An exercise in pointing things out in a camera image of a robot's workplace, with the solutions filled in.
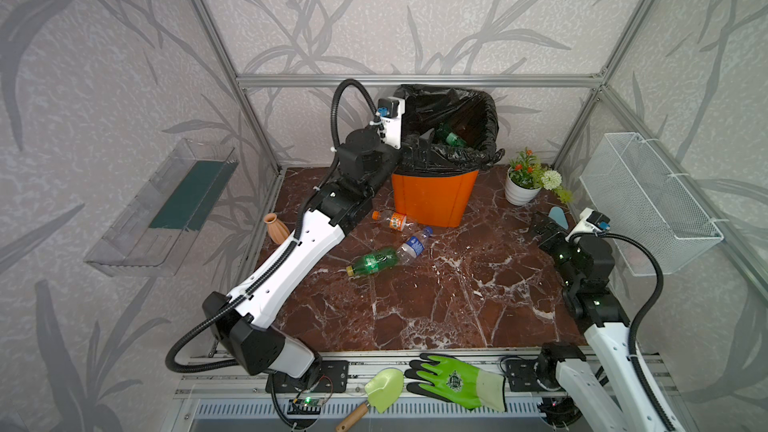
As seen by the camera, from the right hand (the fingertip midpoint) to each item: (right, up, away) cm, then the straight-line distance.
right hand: (546, 211), depth 76 cm
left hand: (-33, +21, -13) cm, 42 cm away
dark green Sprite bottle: (-46, -16, +13) cm, 50 cm away
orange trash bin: (-26, +2, +18) cm, 32 cm away
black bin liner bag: (-19, +27, +23) cm, 40 cm away
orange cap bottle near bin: (-39, -5, +23) cm, 46 cm away
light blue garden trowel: (+17, -3, +27) cm, 32 cm away
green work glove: (-26, -41, -4) cm, 49 cm away
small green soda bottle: (-22, +22, +17) cm, 35 cm away
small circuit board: (-61, -47, -4) cm, 77 cm away
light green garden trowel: (-42, -43, -3) cm, 60 cm away
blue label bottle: (-33, -12, +18) cm, 40 cm away
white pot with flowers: (+5, +10, +24) cm, 26 cm away
